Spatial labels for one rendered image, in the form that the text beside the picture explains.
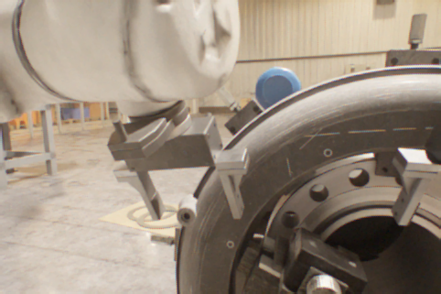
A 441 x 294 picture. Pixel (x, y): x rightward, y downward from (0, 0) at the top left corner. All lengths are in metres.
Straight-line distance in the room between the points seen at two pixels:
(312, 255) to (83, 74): 0.38
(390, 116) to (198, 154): 0.27
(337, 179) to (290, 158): 0.16
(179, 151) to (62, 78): 0.23
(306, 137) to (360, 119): 0.08
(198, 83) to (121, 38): 0.05
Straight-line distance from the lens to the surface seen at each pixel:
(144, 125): 0.39
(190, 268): 0.62
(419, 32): 0.67
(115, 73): 0.20
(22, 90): 0.29
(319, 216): 0.68
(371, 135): 0.52
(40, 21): 0.24
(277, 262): 0.56
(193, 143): 0.42
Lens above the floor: 0.95
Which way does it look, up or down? 9 degrees down
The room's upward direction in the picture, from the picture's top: 2 degrees counter-clockwise
